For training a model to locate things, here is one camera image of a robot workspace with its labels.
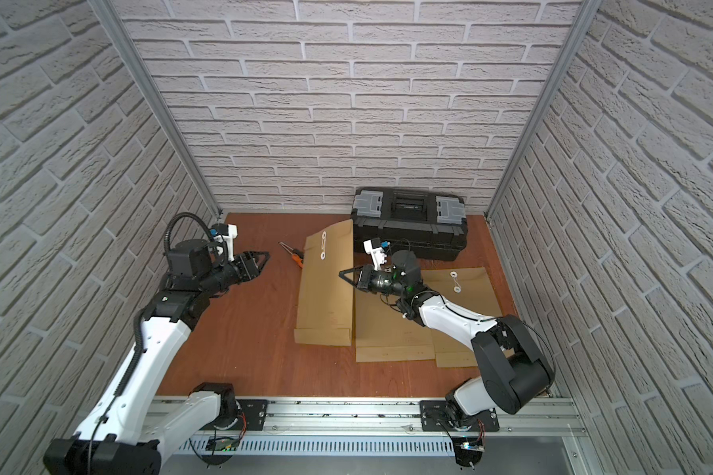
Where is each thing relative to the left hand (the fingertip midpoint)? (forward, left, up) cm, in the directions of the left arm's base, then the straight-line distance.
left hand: (268, 250), depth 74 cm
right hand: (-3, -19, -6) cm, 20 cm away
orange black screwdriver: (+17, -1, -25) cm, 30 cm away
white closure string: (+4, -57, -25) cm, 62 cm away
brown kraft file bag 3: (+4, -61, -26) cm, 67 cm away
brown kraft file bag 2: (-11, -31, -28) cm, 43 cm away
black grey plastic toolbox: (+18, -47, -9) cm, 52 cm away
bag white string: (+8, -13, -8) cm, 17 cm away
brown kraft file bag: (-8, -14, -15) cm, 22 cm away
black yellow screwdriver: (+19, -1, -25) cm, 31 cm away
